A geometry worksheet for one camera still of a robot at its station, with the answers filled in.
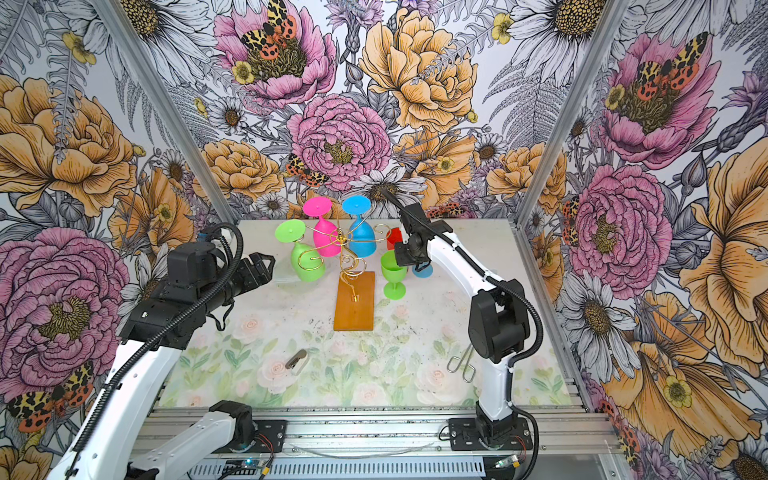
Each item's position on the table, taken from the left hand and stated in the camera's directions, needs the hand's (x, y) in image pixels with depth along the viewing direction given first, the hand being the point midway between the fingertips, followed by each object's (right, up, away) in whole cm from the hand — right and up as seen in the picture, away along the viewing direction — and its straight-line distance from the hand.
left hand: (261, 275), depth 70 cm
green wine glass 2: (+7, +2, +13) cm, 15 cm away
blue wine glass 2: (+42, -2, +36) cm, 55 cm away
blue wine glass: (+22, +9, +13) cm, 27 cm away
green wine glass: (+31, -1, +19) cm, 36 cm away
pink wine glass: (+14, +10, +6) cm, 18 cm away
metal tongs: (+52, -28, +15) cm, 61 cm away
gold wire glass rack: (+18, -6, +24) cm, 31 cm away
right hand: (+34, +1, +21) cm, 40 cm away
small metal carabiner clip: (+3, -25, +15) cm, 30 cm away
